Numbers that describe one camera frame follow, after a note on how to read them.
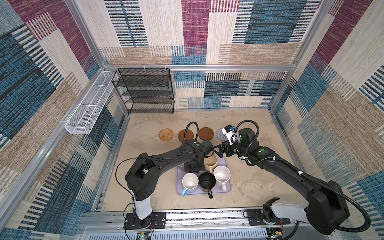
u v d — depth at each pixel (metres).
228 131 0.72
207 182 0.83
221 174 0.85
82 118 0.94
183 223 0.73
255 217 0.73
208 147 0.70
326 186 0.42
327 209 0.40
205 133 1.08
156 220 0.73
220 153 0.72
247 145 0.63
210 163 0.91
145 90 1.11
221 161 0.92
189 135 1.05
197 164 0.71
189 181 0.83
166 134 1.05
